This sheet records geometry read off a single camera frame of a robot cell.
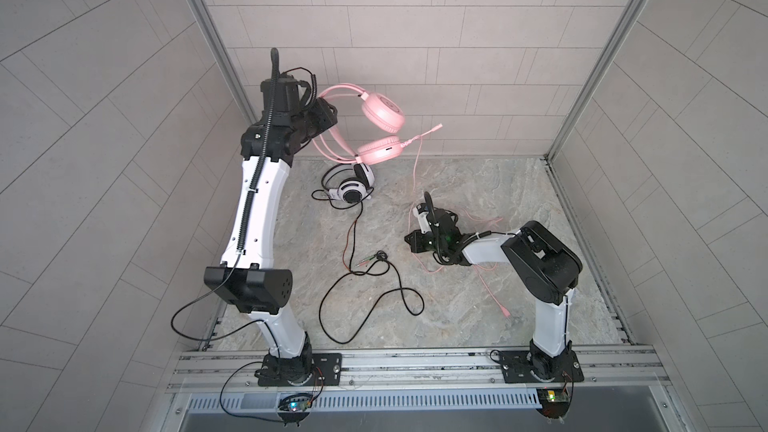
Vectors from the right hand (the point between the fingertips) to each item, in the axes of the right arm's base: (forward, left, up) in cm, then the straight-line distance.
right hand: (404, 239), depth 95 cm
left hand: (+13, +14, +43) cm, 47 cm away
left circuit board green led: (-41, +27, +3) cm, 49 cm away
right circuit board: (-44, -32, -2) cm, 54 cm away
